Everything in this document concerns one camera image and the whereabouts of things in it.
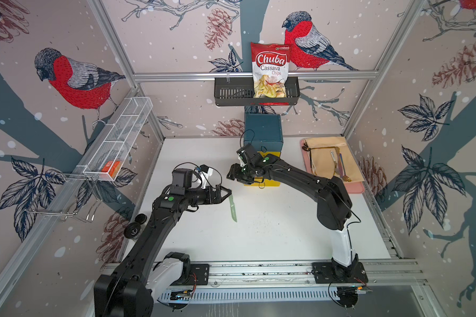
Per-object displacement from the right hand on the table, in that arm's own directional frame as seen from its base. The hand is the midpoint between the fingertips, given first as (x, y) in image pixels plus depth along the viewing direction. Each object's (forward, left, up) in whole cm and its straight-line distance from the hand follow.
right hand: (229, 177), depth 87 cm
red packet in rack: (-10, +38, +19) cm, 44 cm away
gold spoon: (+10, -59, -13) cm, 61 cm away
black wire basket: (+48, -3, +14) cm, 50 cm away
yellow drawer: (+13, -20, +2) cm, 24 cm away
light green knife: (-9, -2, -13) cm, 16 cm away
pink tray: (+5, -61, -14) cm, 63 cm away
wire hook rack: (-23, +44, +22) cm, 54 cm away
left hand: (-9, 0, +6) cm, 11 cm away
